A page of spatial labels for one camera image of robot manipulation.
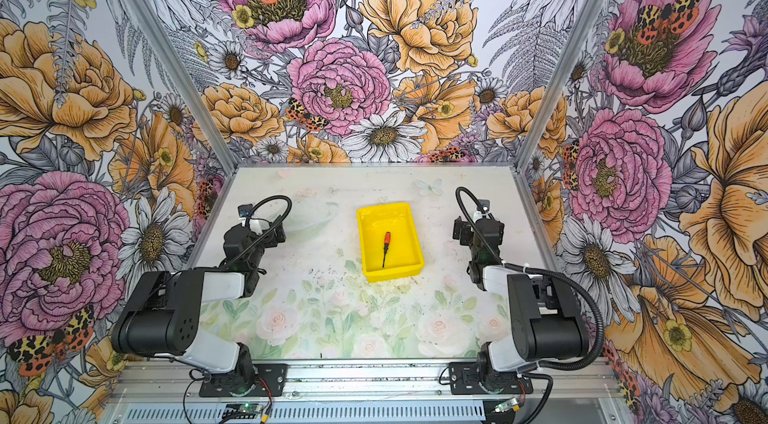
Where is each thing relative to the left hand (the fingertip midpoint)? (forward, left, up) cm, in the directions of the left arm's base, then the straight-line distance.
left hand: (266, 225), depth 94 cm
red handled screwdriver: (-1, -37, -7) cm, 38 cm away
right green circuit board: (-46, -65, -8) cm, 80 cm away
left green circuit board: (-46, -3, -8) cm, 47 cm away
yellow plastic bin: (-7, -42, -8) cm, 43 cm away
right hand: (-1, -65, 0) cm, 65 cm away
